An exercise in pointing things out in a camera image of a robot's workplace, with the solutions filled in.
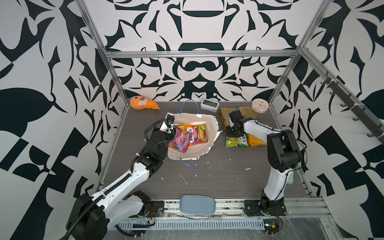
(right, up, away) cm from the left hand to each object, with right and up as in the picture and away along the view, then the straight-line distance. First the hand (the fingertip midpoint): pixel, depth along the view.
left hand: (163, 116), depth 73 cm
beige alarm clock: (+66, +9, +42) cm, 79 cm away
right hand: (+39, -10, +25) cm, 47 cm away
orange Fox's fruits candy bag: (+12, -7, +21) cm, 25 cm away
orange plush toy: (-25, +10, +36) cm, 45 cm away
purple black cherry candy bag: (+7, -14, +18) cm, 24 cm away
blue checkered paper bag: (+16, -21, +18) cm, 32 cm away
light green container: (+50, -23, -17) cm, 58 cm away
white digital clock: (+27, +9, +40) cm, 49 cm away
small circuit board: (+51, -52, -2) cm, 72 cm away
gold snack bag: (+53, +4, +35) cm, 63 cm away
